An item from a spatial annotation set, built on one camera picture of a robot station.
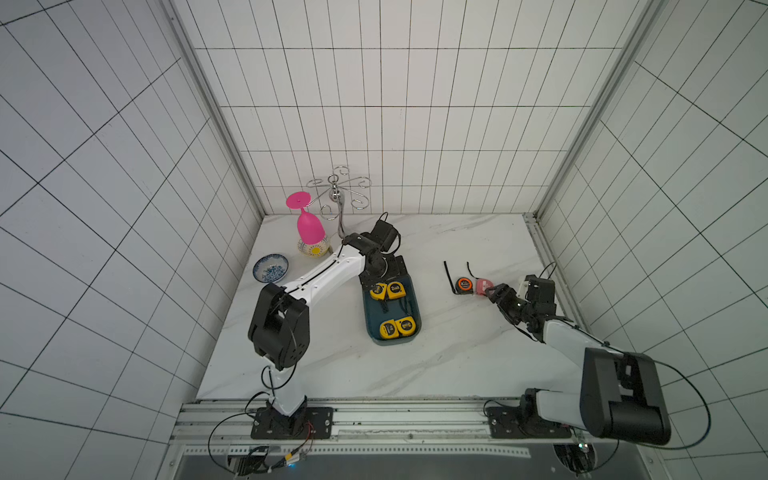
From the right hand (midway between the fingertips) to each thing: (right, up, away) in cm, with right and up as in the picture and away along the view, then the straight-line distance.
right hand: (482, 292), depth 92 cm
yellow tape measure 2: (-27, 0, +3) cm, 28 cm away
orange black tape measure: (-5, +1, +3) cm, 6 cm away
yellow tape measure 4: (-24, -10, -4) cm, 26 cm away
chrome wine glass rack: (-45, +32, -4) cm, 55 cm away
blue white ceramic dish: (-71, +7, +9) cm, 72 cm away
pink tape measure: (+2, +1, +6) cm, 6 cm away
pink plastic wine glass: (-54, +20, -1) cm, 58 cm away
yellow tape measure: (-33, 0, +3) cm, 33 cm away
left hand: (-30, +3, -6) cm, 30 cm away
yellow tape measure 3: (-30, -10, -6) cm, 32 cm away
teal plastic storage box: (-33, -6, +1) cm, 33 cm away
